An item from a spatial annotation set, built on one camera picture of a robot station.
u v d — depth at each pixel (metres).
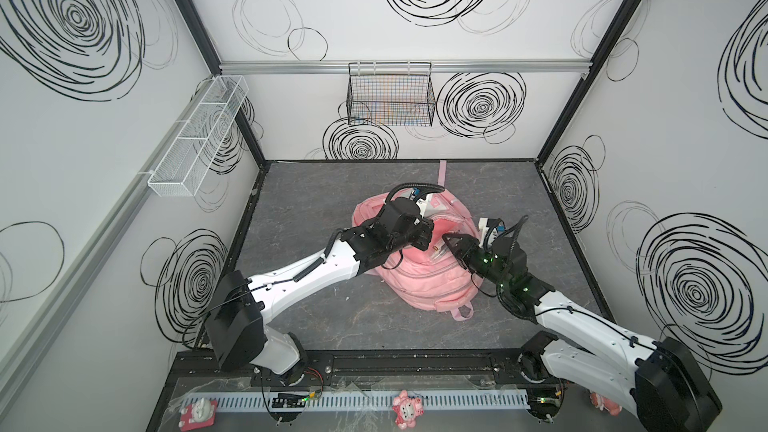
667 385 0.40
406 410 0.65
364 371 0.75
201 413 0.61
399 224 0.55
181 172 0.72
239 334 0.39
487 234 0.68
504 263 0.59
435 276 0.77
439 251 0.77
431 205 0.95
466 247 0.70
